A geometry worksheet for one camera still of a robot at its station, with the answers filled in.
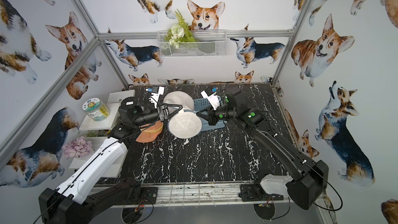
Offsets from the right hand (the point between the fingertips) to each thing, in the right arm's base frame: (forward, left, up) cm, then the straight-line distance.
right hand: (202, 107), depth 68 cm
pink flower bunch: (-15, +51, -5) cm, 53 cm away
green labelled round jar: (+1, +48, -1) cm, 48 cm away
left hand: (0, +9, +3) cm, 10 cm away
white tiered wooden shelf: (+18, +55, -17) cm, 60 cm away
